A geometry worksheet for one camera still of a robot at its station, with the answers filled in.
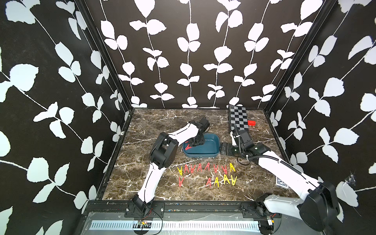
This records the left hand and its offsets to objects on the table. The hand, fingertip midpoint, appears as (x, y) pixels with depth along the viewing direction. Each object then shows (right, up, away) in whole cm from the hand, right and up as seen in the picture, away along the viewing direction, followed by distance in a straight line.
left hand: (199, 141), depth 98 cm
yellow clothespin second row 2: (+19, -21, -15) cm, 32 cm away
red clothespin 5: (+15, -16, -11) cm, 24 cm away
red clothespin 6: (-9, -15, -11) cm, 20 cm away
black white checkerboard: (+31, +18, +16) cm, 40 cm away
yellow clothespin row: (+19, -14, -10) cm, 26 cm away
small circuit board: (-30, -38, -27) cm, 55 cm away
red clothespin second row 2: (+5, -21, -15) cm, 26 cm away
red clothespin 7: (-8, -4, -2) cm, 9 cm away
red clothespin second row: (-12, -21, -16) cm, 29 cm away
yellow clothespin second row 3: (+9, -21, -15) cm, 27 cm away
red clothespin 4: (-5, -16, -11) cm, 20 cm away
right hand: (+14, -1, -15) cm, 20 cm away
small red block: (+41, +13, +15) cm, 46 cm away
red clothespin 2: (0, -14, -10) cm, 17 cm away
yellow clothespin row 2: (-12, -16, -12) cm, 24 cm away
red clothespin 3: (+9, -15, -11) cm, 21 cm away
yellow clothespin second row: (+15, -20, -15) cm, 28 cm away
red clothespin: (+4, -14, -10) cm, 17 cm away
